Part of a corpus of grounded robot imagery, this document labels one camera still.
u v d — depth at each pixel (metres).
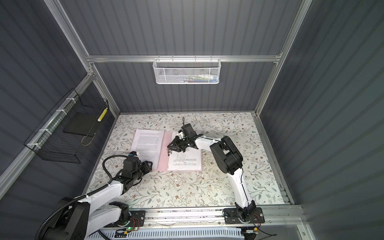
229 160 0.57
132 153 0.81
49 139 0.64
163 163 0.92
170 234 0.70
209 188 0.83
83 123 0.75
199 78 0.94
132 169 0.69
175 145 0.87
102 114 0.81
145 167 0.80
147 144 1.00
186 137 0.81
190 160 0.94
